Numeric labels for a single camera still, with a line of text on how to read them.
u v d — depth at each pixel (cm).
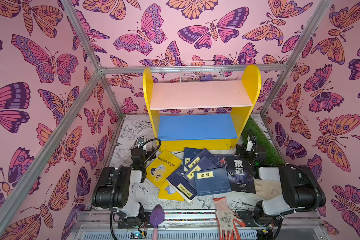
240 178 84
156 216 73
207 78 95
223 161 91
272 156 89
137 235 72
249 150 83
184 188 81
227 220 73
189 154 95
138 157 71
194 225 73
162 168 90
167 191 82
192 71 94
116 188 45
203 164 88
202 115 123
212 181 82
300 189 45
